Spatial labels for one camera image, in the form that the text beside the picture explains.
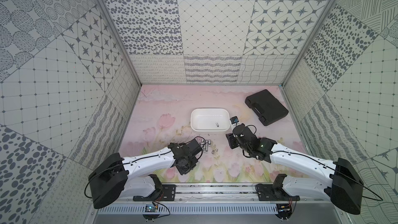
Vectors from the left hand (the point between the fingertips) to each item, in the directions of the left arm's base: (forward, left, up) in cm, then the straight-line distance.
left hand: (198, 163), depth 80 cm
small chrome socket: (+8, -8, -3) cm, 12 cm away
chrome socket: (+25, -11, -2) cm, 28 cm away
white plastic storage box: (+28, -2, -2) cm, 29 cm away
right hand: (+13, -17, +8) cm, 23 cm away
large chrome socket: (+10, -4, -2) cm, 11 cm away
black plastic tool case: (+38, -45, +1) cm, 59 cm away
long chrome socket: (+14, -6, -2) cm, 15 cm away
